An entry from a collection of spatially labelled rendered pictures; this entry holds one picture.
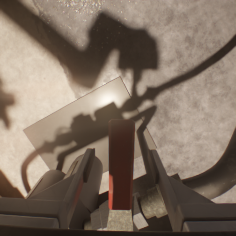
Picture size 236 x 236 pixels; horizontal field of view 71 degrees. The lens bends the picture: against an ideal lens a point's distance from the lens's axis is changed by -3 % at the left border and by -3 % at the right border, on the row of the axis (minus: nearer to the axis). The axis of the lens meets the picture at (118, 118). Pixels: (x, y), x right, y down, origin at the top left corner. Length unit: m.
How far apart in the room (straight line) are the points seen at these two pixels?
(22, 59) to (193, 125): 0.65
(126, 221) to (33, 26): 0.63
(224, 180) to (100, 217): 0.15
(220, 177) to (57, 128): 0.56
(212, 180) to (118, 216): 0.11
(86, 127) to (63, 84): 0.17
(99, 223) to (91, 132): 0.45
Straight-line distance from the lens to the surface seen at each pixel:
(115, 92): 0.60
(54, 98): 0.66
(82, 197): 0.30
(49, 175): 0.44
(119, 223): 0.20
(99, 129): 0.63
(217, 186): 0.22
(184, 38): 0.65
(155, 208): 0.22
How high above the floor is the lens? 0.61
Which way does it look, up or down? 75 degrees down
